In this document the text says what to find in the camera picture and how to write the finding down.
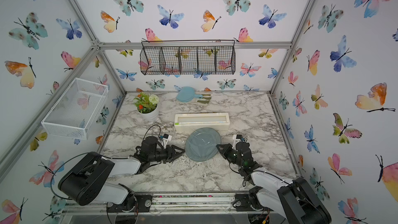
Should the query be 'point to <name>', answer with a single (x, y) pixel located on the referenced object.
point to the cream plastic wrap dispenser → (189, 122)
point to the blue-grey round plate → (201, 146)
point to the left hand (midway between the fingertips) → (185, 152)
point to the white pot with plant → (147, 107)
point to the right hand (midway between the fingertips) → (217, 144)
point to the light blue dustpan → (187, 94)
